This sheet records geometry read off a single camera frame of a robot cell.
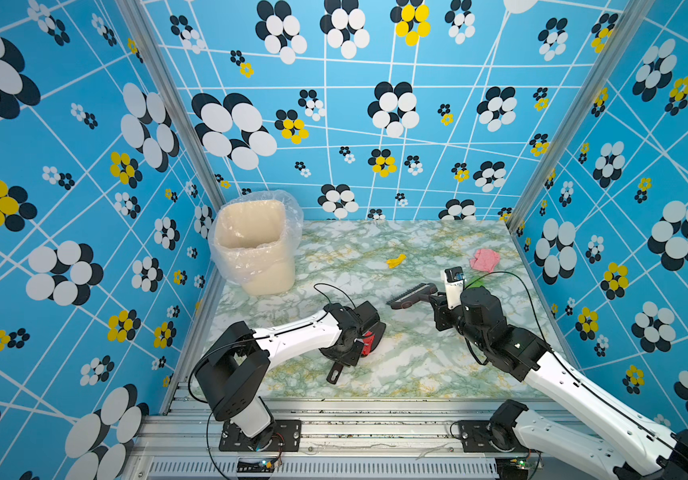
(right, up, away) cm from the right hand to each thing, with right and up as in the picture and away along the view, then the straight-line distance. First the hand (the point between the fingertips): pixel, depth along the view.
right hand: (436, 296), depth 76 cm
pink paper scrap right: (+26, +8, +30) cm, 41 cm away
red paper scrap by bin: (-17, -15, +11) cm, 25 cm away
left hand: (-23, -19, +7) cm, 30 cm away
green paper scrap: (+21, +1, +26) cm, 34 cm away
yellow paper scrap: (-7, +7, +32) cm, 33 cm away
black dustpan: (-14, -13, +14) cm, 24 cm away
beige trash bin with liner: (-55, +15, +23) cm, 62 cm away
